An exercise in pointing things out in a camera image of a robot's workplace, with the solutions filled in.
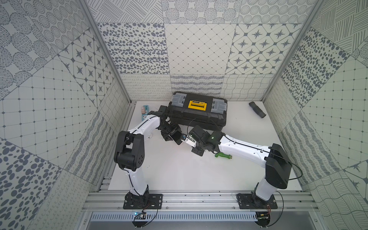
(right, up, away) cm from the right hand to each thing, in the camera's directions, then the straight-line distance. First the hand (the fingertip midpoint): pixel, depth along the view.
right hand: (197, 145), depth 84 cm
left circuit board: (-30, -33, -12) cm, 46 cm away
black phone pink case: (-13, +5, +3) cm, 14 cm away
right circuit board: (+33, -33, -12) cm, 48 cm away
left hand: (-14, +7, +8) cm, 17 cm away
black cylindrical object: (+48, +26, +31) cm, 63 cm away
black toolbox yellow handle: (-6, +21, +9) cm, 24 cm away
